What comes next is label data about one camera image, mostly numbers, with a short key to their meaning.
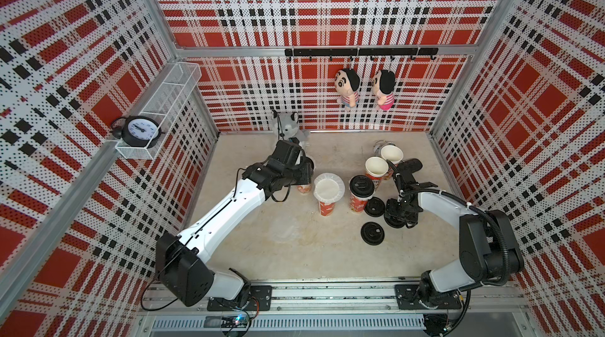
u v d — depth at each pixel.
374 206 0.93
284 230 0.89
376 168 0.92
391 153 0.97
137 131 0.64
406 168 1.04
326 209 0.86
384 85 0.95
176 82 0.89
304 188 0.93
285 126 1.00
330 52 0.88
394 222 0.88
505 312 0.74
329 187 0.82
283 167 0.58
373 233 0.87
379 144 1.11
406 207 0.77
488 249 0.44
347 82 0.91
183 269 0.39
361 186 0.80
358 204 0.86
